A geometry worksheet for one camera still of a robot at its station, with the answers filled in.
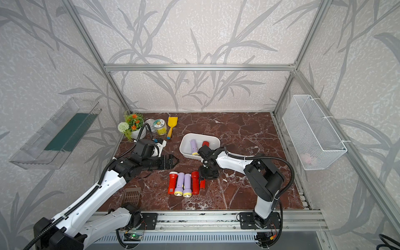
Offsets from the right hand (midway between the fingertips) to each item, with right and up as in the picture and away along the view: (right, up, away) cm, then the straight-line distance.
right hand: (201, 178), depth 86 cm
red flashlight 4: (+2, +18, +13) cm, 23 cm away
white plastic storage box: (-11, +14, +12) cm, 22 cm away
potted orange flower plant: (-44, +29, +10) cm, 54 cm away
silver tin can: (-37, +31, +21) cm, 52 cm away
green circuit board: (-30, -22, -16) cm, 40 cm away
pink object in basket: (+50, +15, -14) cm, 54 cm away
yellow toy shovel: (-24, +32, +28) cm, 49 cm away
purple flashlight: (-11, -4, -6) cm, 14 cm away
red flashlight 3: (+1, -2, -3) cm, 4 cm away
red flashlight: (-16, -1, -2) cm, 16 cm away
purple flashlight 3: (-5, +14, +10) cm, 18 cm away
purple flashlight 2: (-7, -5, -6) cm, 11 cm away
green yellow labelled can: (-28, +29, +16) cm, 44 cm away
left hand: (-13, +12, -10) cm, 20 cm away
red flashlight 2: (-3, -1, -4) cm, 5 cm away
